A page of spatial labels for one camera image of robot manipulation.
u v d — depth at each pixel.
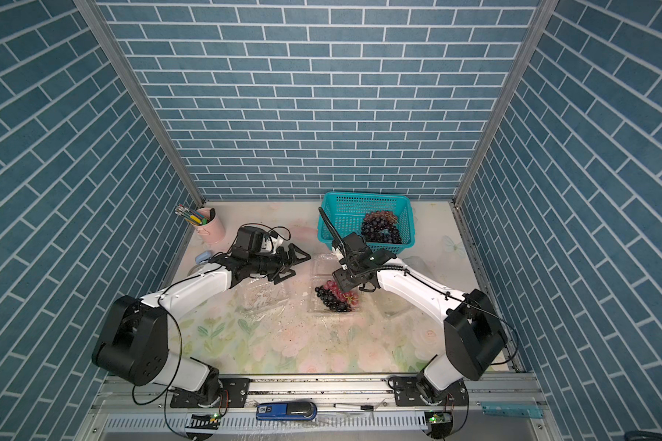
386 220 1.10
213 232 1.02
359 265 0.64
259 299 0.91
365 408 0.72
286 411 0.67
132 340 0.43
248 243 0.69
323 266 1.01
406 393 0.74
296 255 0.77
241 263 0.66
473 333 0.43
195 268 0.95
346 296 0.86
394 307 0.91
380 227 1.08
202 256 0.99
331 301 0.87
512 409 0.72
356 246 0.66
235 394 0.74
